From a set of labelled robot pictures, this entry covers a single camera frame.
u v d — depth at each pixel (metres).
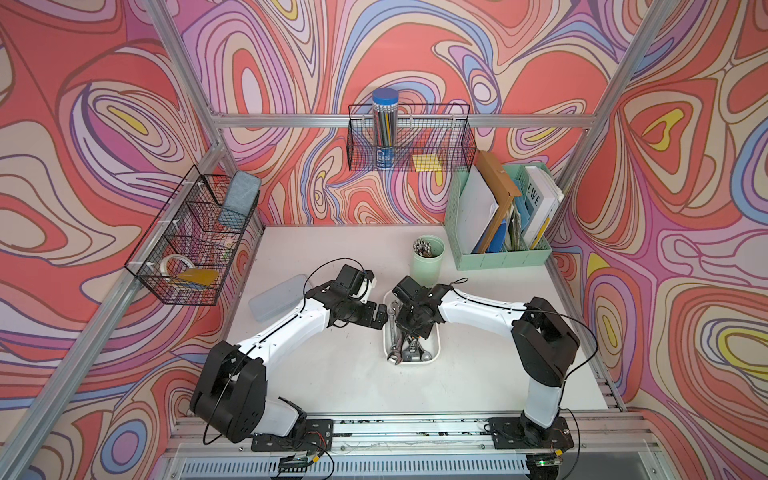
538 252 1.04
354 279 0.68
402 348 0.86
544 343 0.48
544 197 0.93
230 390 0.42
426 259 0.91
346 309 0.63
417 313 0.67
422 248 0.91
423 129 0.93
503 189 0.85
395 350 0.84
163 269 0.66
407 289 0.72
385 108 0.72
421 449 0.73
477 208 0.98
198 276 0.68
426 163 0.91
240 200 0.81
